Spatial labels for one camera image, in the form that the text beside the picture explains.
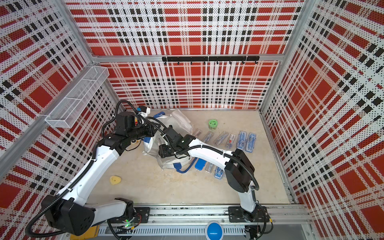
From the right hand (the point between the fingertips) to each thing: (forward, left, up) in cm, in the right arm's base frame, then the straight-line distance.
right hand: (165, 152), depth 81 cm
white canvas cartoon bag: (+12, -9, +10) cm, 18 cm away
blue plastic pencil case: (-1, -19, -14) cm, 23 cm away
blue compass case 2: (+17, -47, -14) cm, 52 cm away
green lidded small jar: (+29, -28, -12) cm, 42 cm away
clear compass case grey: (+19, -34, -15) cm, 41 cm away
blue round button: (-34, -25, -12) cm, 44 cm away
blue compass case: (-7, -30, -14) cm, 33 cm away
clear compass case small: (-3, -24, -14) cm, 28 cm away
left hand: (+9, 0, +13) cm, 15 cm away
